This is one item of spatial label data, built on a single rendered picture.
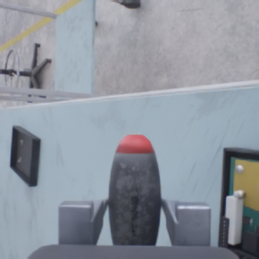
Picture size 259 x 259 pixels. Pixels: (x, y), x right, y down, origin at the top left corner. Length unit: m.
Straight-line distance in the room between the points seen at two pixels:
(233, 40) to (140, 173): 1.41
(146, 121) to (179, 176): 0.06
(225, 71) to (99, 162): 1.21
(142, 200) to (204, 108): 0.12
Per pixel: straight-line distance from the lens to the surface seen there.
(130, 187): 0.16
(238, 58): 1.52
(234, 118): 0.25
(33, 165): 0.56
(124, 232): 0.16
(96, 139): 0.39
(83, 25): 1.99
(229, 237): 0.23
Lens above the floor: 1.20
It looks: 36 degrees down
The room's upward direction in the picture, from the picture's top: 89 degrees counter-clockwise
